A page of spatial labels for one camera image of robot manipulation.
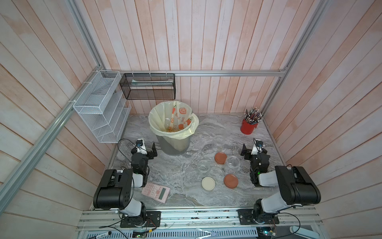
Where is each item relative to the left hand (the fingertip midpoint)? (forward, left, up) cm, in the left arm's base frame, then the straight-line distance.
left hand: (147, 144), depth 92 cm
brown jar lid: (-4, -47, -9) cm, 48 cm away
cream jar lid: (-21, -38, -8) cm, 44 cm away
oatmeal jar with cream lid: (-10, -36, -9) cm, 38 cm away
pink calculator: (-27, -9, -7) cm, 29 cm away
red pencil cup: (+16, -68, -3) cm, 70 cm away
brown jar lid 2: (-20, -51, -8) cm, 55 cm away
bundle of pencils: (+19, -70, +7) cm, 73 cm away
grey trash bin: (+1, -16, -3) cm, 16 cm away
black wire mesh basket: (+37, +2, +17) cm, 41 cm away
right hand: (+1, -66, +1) cm, 66 cm away
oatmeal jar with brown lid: (-8, -55, -8) cm, 56 cm away
